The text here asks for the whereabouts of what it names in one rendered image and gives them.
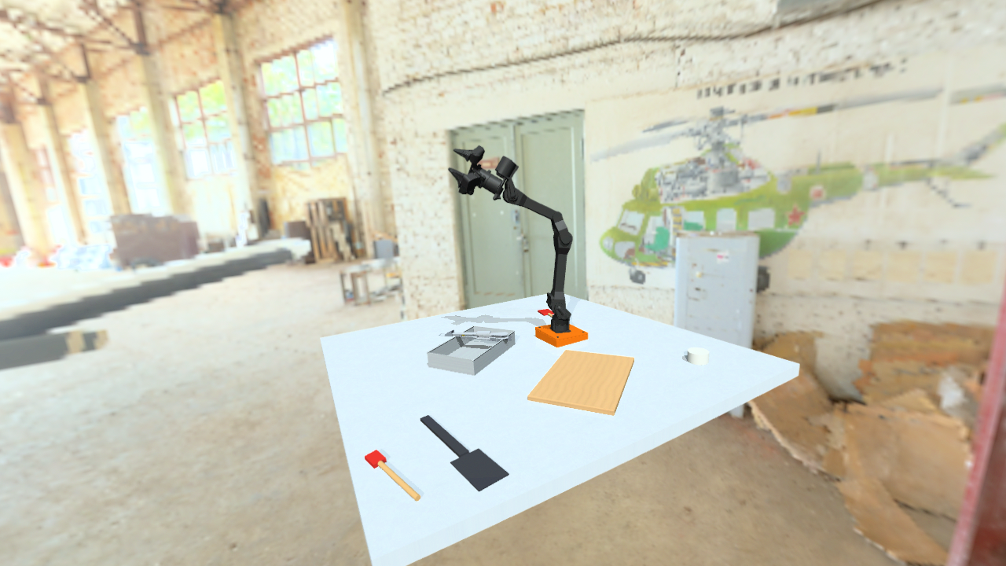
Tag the white short cylinder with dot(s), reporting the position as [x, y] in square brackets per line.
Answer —
[698, 356]

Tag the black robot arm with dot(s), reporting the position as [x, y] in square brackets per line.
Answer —
[562, 238]

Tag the dark grey spatula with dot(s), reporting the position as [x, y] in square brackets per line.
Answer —
[475, 466]

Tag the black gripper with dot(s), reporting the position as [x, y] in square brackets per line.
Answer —
[474, 156]

